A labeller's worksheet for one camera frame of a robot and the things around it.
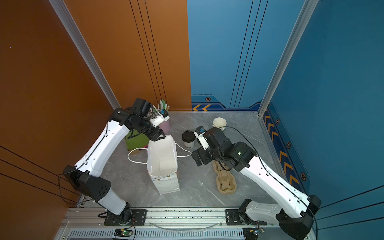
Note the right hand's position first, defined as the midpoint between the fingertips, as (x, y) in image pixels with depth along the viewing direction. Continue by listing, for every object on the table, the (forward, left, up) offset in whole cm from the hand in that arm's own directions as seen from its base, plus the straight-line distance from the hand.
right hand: (198, 150), depth 68 cm
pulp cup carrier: (-5, -15, -24) cm, 28 cm away
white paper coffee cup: (+16, +6, -21) cm, 28 cm away
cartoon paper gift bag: (+5, +23, -26) cm, 35 cm away
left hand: (+12, +19, 0) cm, 23 cm away
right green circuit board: (-28, -26, -27) cm, 47 cm away
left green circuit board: (-29, +37, -27) cm, 54 cm away
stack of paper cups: (+30, -14, -16) cm, 37 cm away
